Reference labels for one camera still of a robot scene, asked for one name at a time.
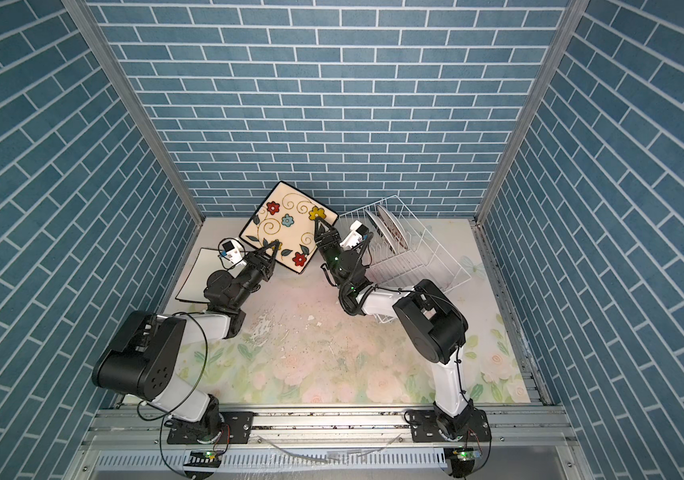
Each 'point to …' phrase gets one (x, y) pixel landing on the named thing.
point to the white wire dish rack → (401, 255)
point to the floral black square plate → (287, 216)
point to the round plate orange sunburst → (395, 228)
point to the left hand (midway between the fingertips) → (281, 245)
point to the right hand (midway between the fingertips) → (311, 219)
